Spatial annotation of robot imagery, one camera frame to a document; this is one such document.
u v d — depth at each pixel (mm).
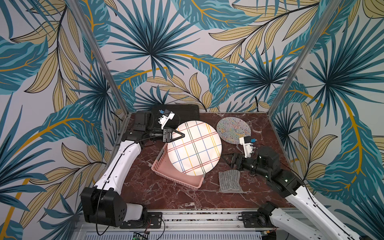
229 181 831
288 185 480
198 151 689
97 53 835
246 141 625
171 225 734
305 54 842
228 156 624
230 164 604
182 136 676
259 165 542
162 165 907
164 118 651
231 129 1099
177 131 667
